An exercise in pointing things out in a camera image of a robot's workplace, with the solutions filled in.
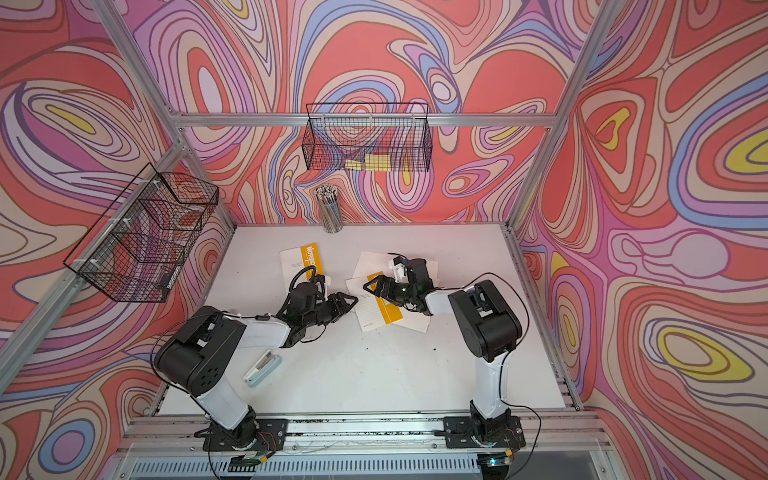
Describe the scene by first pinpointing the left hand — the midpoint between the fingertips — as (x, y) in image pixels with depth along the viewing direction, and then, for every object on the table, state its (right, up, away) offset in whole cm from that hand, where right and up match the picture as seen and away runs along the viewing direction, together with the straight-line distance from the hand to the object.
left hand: (359, 304), depth 90 cm
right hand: (+4, +1, +5) cm, 7 cm away
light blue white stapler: (-26, -17, -8) cm, 32 cm away
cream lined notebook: (-26, +13, +18) cm, 34 cm away
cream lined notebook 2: (+4, -3, +3) cm, 5 cm away
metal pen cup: (-12, +32, +19) cm, 40 cm away
